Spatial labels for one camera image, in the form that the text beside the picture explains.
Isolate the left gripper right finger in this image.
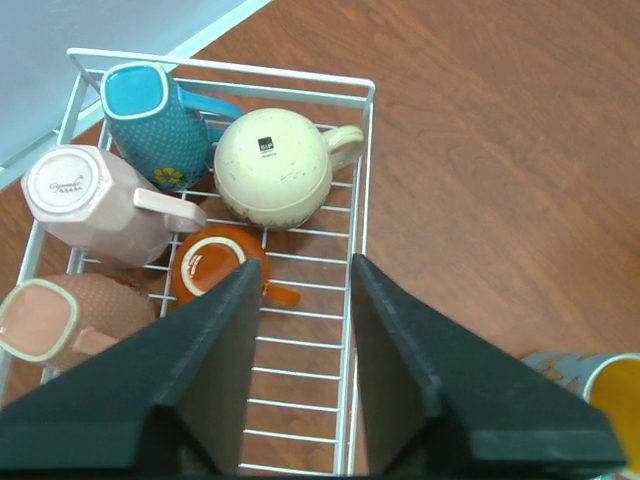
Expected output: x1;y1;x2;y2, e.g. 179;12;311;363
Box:
351;254;627;475

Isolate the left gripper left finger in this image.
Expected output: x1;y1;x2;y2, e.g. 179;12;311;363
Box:
1;260;262;475

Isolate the blue mug with yellow inside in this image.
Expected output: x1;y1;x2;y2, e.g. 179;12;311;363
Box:
521;352;639;479

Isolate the salmon pink dotted mug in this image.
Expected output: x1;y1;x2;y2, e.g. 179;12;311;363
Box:
1;273;156;371

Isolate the small orange cup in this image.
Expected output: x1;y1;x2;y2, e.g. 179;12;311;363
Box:
171;224;300;307

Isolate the light pink faceted mug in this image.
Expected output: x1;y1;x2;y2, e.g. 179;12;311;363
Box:
21;145;207;267

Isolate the beige round mug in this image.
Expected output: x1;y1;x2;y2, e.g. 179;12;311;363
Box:
213;108;365;230

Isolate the teal dotted mug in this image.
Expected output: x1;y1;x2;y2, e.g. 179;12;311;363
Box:
100;61;243;191

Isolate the white wire dish rack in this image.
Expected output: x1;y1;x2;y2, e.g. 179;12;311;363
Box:
0;47;376;477

